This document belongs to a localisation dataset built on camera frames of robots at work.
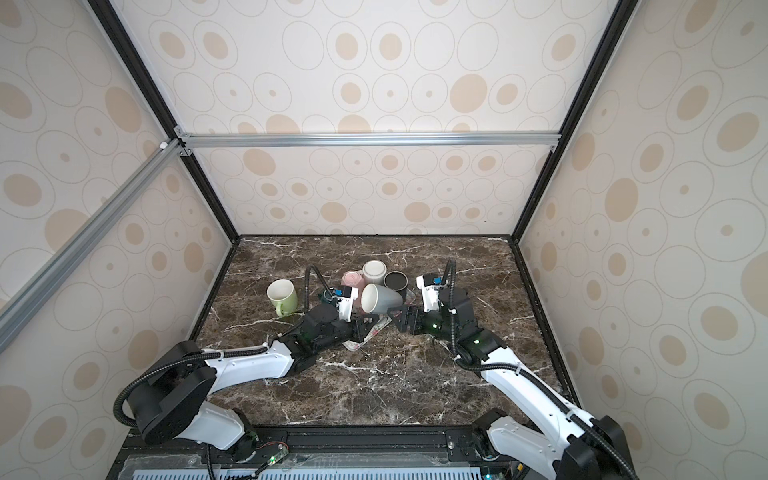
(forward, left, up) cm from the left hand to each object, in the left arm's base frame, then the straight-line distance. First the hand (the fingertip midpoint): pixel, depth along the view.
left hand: (385, 316), depth 80 cm
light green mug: (+13, +33, -9) cm, 37 cm away
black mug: (+16, -3, -6) cm, 17 cm away
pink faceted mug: (+16, +10, -6) cm, 20 cm away
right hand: (0, -4, +4) cm, 6 cm away
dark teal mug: (+1, +15, +9) cm, 17 cm away
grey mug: (+2, +2, +5) cm, 6 cm away
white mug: (+21, +4, -9) cm, 23 cm away
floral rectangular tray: (-1, +2, -3) cm, 4 cm away
